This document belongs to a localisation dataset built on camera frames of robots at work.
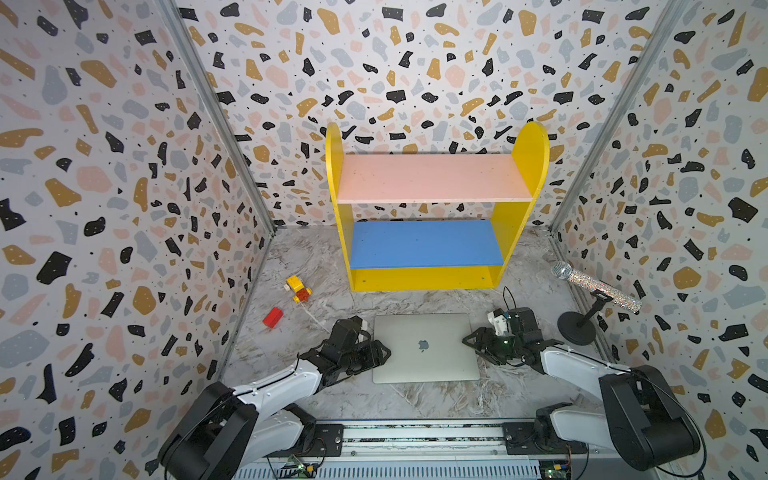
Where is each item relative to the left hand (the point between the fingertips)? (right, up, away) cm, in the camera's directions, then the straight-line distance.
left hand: (389, 357), depth 85 cm
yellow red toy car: (-31, +20, +13) cm, 39 cm away
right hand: (+23, +3, +3) cm, 24 cm away
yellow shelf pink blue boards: (+11, +43, +41) cm, 60 cm away
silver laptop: (+11, +2, +4) cm, 12 cm away
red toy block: (-37, +9, +10) cm, 40 cm away
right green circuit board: (+40, -22, -13) cm, 48 cm away
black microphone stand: (+59, +6, +9) cm, 60 cm away
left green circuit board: (-22, -23, -13) cm, 34 cm away
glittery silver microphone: (+48, +25, -3) cm, 54 cm away
